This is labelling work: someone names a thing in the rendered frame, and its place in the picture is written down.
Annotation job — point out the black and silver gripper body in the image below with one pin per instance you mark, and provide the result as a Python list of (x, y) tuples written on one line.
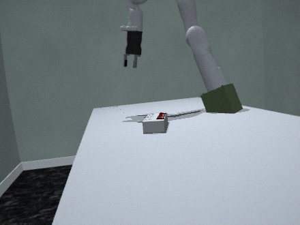
[(134, 37)]

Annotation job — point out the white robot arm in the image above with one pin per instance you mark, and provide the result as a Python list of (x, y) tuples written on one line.
[(195, 38)]

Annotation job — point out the white power strip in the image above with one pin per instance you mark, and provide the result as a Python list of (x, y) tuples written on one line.
[(155, 122)]

